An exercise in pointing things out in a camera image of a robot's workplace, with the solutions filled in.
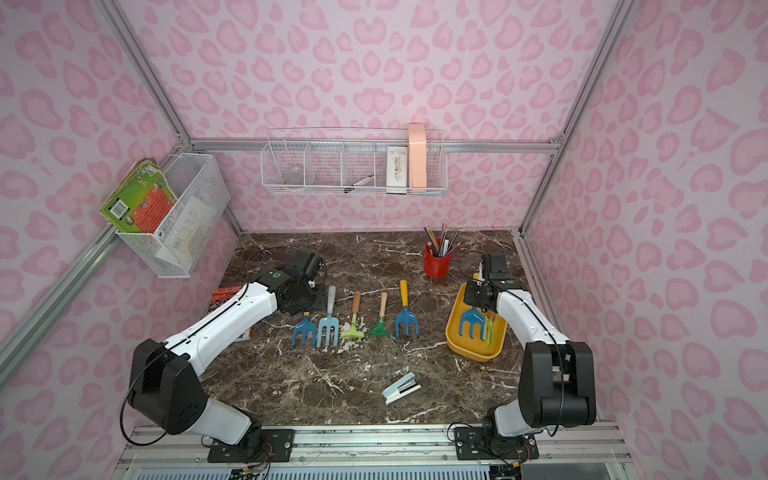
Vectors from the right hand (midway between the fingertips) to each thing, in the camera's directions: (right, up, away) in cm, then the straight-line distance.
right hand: (472, 291), depth 91 cm
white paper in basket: (-82, +17, -6) cm, 84 cm away
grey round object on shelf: (-56, +36, +6) cm, 67 cm away
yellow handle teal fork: (-52, -12, +2) cm, 53 cm away
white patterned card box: (-23, +37, 0) cm, 43 cm away
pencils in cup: (-8, +14, +11) cm, 19 cm away
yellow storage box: (-1, -16, -6) cm, 17 cm away
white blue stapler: (-22, -25, -11) cm, 35 cm away
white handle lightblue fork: (-44, -10, +4) cm, 46 cm away
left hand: (-45, -1, -5) cm, 45 cm away
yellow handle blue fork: (-20, -9, +5) cm, 22 cm away
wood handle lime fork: (+5, -11, -1) cm, 12 cm away
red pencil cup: (-9, +8, +13) cm, 18 cm away
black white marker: (-34, +35, +6) cm, 49 cm away
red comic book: (-82, -2, +10) cm, 82 cm away
